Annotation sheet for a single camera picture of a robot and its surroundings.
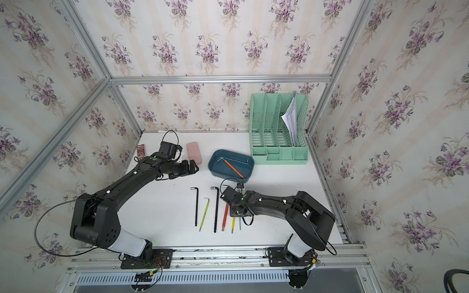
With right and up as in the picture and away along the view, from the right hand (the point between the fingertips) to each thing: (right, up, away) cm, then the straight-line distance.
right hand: (240, 213), depth 87 cm
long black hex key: (-12, +11, +6) cm, 17 cm away
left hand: (-23, +21, 0) cm, 31 cm away
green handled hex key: (-17, +1, -2) cm, 17 cm away
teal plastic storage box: (+2, +23, +16) cm, 28 cm away
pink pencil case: (-27, +29, +20) cm, 45 cm away
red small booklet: (-59, +30, +20) cm, 69 cm away
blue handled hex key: (0, -3, -5) cm, 6 cm away
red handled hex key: (-7, 0, -3) cm, 8 cm away
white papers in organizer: (+26, +47, +4) cm, 54 cm away
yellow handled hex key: (-3, -4, -5) cm, 7 cm away
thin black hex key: (-21, +4, +1) cm, 22 cm away
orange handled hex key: (-10, +26, +18) cm, 33 cm away
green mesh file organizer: (+22, +38, +30) cm, 53 cm away
